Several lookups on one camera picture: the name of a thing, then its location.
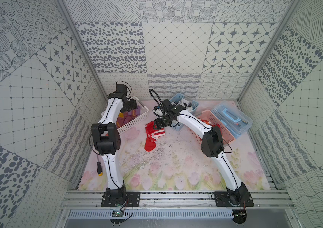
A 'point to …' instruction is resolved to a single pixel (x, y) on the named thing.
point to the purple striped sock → (135, 112)
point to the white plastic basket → (144, 114)
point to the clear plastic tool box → (237, 121)
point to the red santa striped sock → (153, 133)
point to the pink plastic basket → (227, 137)
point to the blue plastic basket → (194, 106)
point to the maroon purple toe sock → (122, 119)
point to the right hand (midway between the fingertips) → (158, 127)
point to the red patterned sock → (150, 143)
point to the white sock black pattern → (187, 104)
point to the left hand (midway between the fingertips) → (137, 106)
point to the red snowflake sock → (210, 123)
